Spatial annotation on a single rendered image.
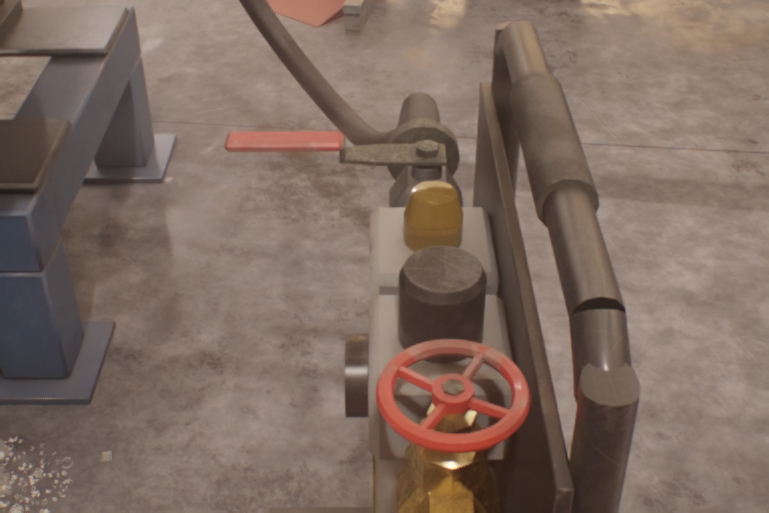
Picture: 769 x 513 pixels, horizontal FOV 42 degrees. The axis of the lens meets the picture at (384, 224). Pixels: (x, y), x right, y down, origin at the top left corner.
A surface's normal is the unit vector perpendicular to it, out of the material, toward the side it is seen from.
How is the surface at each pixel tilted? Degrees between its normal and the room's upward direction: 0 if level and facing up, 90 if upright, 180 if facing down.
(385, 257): 0
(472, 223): 0
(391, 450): 90
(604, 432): 87
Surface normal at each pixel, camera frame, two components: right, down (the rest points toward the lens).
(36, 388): 0.00, -0.82
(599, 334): -0.25, -0.40
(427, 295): -0.34, 0.11
